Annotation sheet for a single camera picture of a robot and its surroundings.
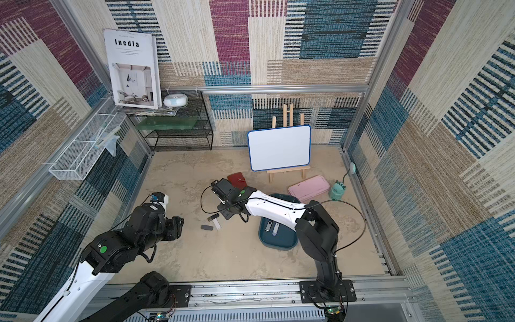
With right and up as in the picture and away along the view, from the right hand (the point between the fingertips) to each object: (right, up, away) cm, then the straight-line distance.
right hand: (226, 205), depth 86 cm
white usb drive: (-5, -10, +5) cm, 12 cm away
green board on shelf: (-30, +37, +13) cm, 50 cm away
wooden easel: (+21, +35, +5) cm, 41 cm away
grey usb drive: (-10, -11, +5) cm, 16 cm away
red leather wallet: (+3, +9, +18) cm, 21 cm away
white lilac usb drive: (+21, -11, +3) cm, 24 cm away
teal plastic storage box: (+22, -13, +1) cm, 25 cm away
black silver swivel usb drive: (+18, -10, +3) cm, 21 cm away
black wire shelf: (-21, +33, +33) cm, 51 cm away
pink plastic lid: (+38, +5, +14) cm, 41 cm away
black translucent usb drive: (-7, -7, +8) cm, 13 cm away
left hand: (-14, -2, -16) cm, 21 cm away
